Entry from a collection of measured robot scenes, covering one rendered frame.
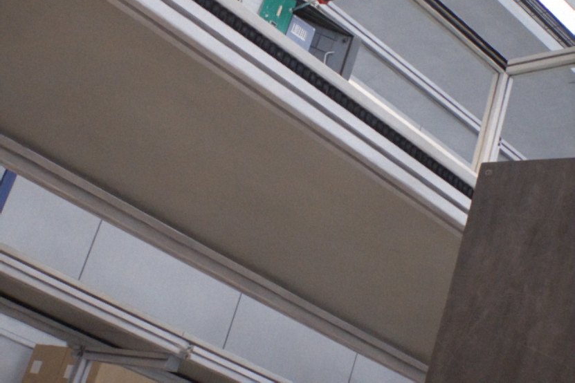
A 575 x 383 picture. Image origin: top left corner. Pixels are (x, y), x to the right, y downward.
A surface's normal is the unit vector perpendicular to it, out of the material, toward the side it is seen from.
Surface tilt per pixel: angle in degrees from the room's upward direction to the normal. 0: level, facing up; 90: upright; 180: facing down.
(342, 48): 90
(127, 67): 180
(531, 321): 90
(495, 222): 90
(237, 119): 180
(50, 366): 90
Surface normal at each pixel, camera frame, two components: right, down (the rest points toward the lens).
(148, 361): -0.71, -0.44
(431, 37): -0.29, 0.89
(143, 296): 0.64, -0.08
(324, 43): 0.24, -0.28
